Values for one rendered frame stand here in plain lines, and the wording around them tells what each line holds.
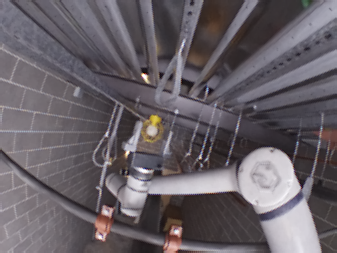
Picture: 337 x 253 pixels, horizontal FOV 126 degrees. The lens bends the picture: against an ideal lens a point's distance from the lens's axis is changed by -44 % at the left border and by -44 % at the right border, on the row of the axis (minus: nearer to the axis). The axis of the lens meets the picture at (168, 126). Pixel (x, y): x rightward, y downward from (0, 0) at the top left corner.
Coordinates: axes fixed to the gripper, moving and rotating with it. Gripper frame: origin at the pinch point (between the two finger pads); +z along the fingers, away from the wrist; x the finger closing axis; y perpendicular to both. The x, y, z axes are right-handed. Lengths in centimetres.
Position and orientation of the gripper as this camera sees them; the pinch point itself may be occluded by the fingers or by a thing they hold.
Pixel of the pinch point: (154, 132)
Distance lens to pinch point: 55.0
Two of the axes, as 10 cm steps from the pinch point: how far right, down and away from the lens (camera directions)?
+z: 3.0, -9.5, 0.4
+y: 6.1, 1.6, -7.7
